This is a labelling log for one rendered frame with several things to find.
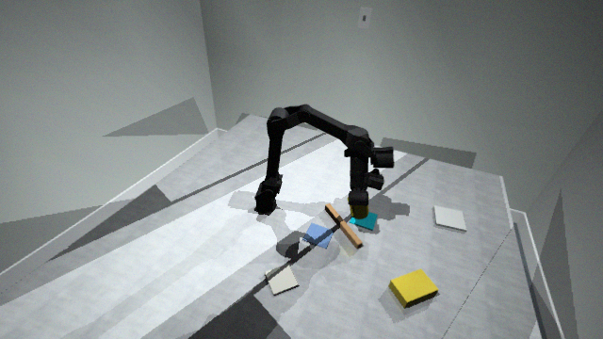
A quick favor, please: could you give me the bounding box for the tan wooden plank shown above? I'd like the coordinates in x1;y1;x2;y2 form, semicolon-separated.
325;203;363;249

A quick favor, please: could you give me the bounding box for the white flat rectangular slab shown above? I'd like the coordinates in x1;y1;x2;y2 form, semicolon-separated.
433;205;466;231

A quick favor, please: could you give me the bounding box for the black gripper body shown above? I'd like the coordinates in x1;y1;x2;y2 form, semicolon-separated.
348;168;368;206

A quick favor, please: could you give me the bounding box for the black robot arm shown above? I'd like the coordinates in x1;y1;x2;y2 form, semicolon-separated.
254;105;395;216

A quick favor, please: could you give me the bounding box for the yellow rectangular block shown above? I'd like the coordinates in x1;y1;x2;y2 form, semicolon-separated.
388;269;439;309

